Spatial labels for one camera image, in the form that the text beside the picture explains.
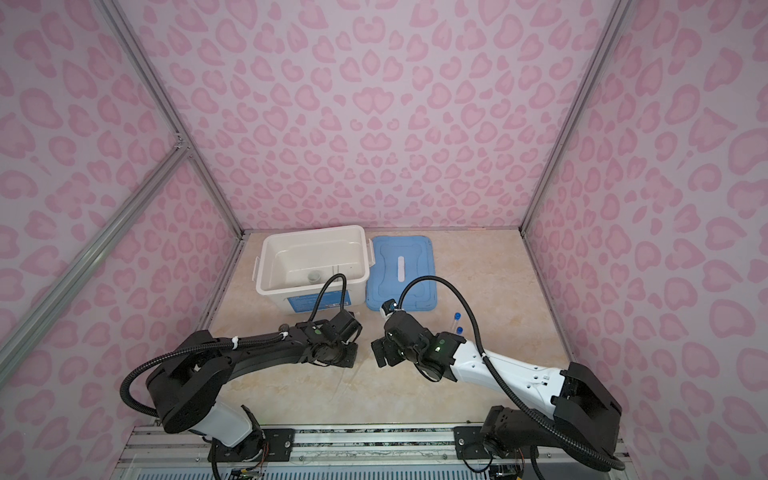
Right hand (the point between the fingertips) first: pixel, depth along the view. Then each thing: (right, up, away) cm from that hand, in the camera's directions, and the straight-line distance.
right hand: (386, 340), depth 79 cm
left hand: (-10, -6, +8) cm, 14 cm away
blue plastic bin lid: (+2, +20, +31) cm, 37 cm away
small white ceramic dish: (-26, +15, +25) cm, 39 cm away
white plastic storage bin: (-34, +19, +27) cm, 47 cm away
